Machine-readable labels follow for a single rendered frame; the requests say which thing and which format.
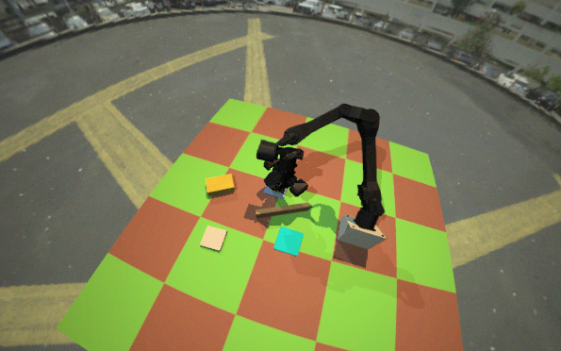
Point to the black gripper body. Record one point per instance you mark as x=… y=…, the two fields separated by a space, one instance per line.
x=296 y=187

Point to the beige flat square tile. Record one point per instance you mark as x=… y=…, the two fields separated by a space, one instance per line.
x=213 y=238

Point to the yellow rectangular block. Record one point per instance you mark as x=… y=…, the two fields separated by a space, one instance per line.
x=219 y=184

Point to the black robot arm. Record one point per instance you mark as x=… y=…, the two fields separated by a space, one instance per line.
x=367 y=122

